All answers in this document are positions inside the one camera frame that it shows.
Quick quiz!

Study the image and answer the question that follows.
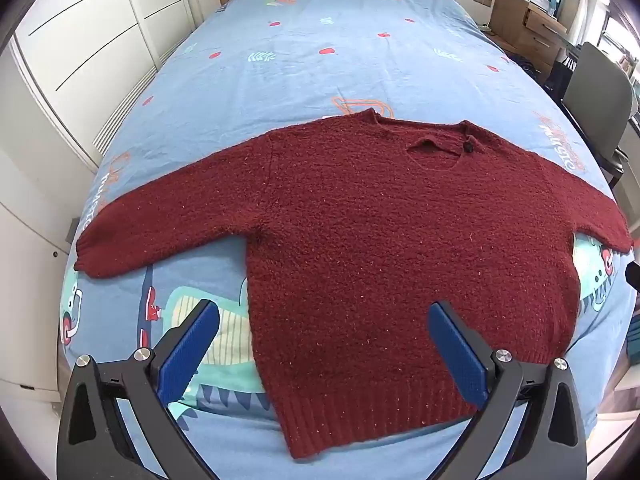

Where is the white wardrobe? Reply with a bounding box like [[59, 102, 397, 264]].
[[0, 0, 217, 401]]

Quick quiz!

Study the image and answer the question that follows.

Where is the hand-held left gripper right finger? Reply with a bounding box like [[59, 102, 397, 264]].
[[427, 301, 588, 480]]

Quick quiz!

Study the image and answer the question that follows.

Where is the bed with blue printed sheet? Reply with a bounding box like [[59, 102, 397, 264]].
[[57, 0, 640, 480]]

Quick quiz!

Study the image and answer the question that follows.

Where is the dark red knit sweater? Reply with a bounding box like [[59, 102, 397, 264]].
[[74, 108, 635, 461]]

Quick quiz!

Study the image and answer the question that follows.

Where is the wooden cabinet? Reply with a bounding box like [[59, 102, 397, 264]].
[[489, 0, 571, 81]]

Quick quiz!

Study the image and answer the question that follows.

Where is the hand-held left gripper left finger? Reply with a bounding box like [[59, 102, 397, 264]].
[[56, 299, 221, 480]]

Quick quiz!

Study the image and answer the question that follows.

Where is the grey chair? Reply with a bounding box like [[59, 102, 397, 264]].
[[560, 41, 640, 186]]

